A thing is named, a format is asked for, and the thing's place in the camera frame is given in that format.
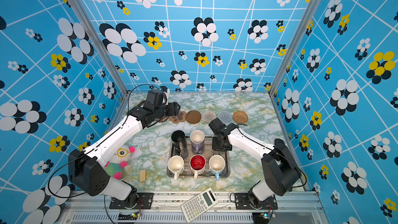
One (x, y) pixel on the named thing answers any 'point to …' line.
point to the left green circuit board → (127, 216)
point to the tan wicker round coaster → (240, 117)
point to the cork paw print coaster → (180, 117)
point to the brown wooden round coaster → (193, 116)
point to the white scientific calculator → (199, 205)
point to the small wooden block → (142, 175)
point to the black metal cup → (179, 139)
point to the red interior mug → (197, 163)
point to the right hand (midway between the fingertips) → (219, 147)
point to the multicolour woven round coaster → (208, 116)
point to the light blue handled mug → (216, 164)
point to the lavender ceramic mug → (197, 138)
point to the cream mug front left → (175, 166)
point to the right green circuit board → (260, 218)
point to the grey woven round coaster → (224, 116)
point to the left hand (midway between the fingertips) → (177, 105)
